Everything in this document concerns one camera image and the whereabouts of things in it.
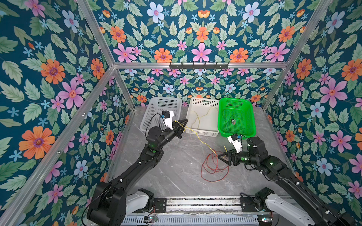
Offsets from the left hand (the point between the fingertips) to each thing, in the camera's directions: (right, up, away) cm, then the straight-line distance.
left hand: (188, 120), depth 70 cm
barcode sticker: (+35, -1, +40) cm, 54 cm away
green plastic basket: (+39, +3, +44) cm, 59 cm away
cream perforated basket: (+11, +2, +42) cm, 43 cm away
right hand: (+19, -17, +2) cm, 25 cm away
